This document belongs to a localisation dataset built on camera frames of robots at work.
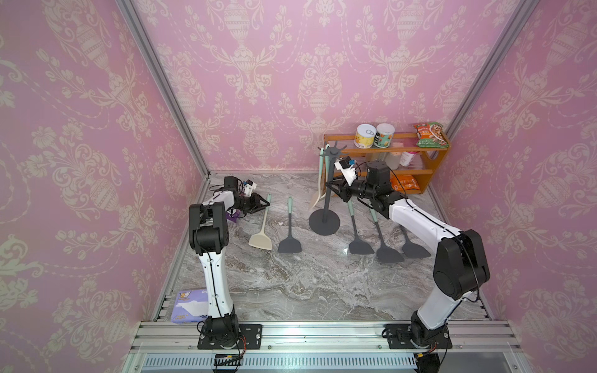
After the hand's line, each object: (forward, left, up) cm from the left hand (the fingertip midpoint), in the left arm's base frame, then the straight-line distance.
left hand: (265, 205), depth 106 cm
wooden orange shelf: (+12, -64, +15) cm, 67 cm away
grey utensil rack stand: (-8, -27, -2) cm, 28 cm away
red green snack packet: (+11, -66, +31) cm, 73 cm away
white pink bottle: (+12, -61, +19) cm, 65 cm away
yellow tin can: (+9, -40, +32) cm, 52 cm away
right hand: (-6, -27, +23) cm, 36 cm away
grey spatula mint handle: (-19, -12, -2) cm, 22 cm away
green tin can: (+9, -47, +32) cm, 58 cm away
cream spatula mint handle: (-17, 0, -2) cm, 17 cm away
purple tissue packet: (-44, +19, +3) cm, 48 cm away
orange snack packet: (+13, -67, +3) cm, 68 cm away
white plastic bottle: (+12, -55, +18) cm, 59 cm away
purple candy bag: (-6, +14, -1) cm, 15 cm away
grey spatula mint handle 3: (-22, -50, -2) cm, 55 cm away
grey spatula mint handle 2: (-19, -39, -1) cm, 44 cm away
